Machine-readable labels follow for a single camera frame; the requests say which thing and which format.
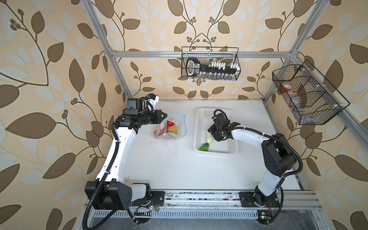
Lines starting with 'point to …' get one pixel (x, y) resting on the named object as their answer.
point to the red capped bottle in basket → (286, 87)
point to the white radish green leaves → (205, 146)
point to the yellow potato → (173, 129)
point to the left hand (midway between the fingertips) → (166, 114)
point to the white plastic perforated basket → (202, 119)
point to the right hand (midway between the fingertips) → (209, 132)
